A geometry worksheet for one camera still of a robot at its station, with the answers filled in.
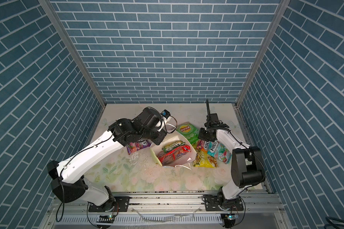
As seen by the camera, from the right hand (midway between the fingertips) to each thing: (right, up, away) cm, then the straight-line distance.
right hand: (201, 136), depth 93 cm
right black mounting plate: (+2, -33, -19) cm, 38 cm away
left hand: (-20, +4, -24) cm, 31 cm away
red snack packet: (-22, -10, -13) cm, 28 cm away
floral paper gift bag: (-12, -13, -9) cm, 20 cm away
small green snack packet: (-19, -4, -8) cm, 21 cm away
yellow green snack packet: (0, -13, -7) cm, 15 cm away
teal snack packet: (+9, -8, -2) cm, 13 cm away
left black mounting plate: (-44, -33, -19) cm, 58 cm away
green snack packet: (-7, +3, +3) cm, 9 cm away
